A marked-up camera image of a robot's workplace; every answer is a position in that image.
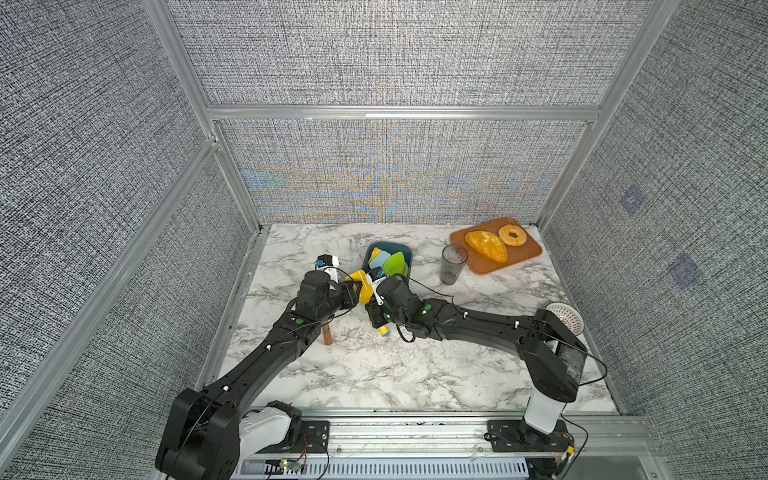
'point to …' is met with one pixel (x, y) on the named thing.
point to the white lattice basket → (569, 316)
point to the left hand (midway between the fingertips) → (362, 281)
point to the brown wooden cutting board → (481, 264)
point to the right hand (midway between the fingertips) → (366, 297)
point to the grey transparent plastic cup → (453, 259)
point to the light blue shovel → (380, 260)
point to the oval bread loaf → (487, 244)
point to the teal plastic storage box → (389, 247)
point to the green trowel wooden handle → (396, 264)
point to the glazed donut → (504, 234)
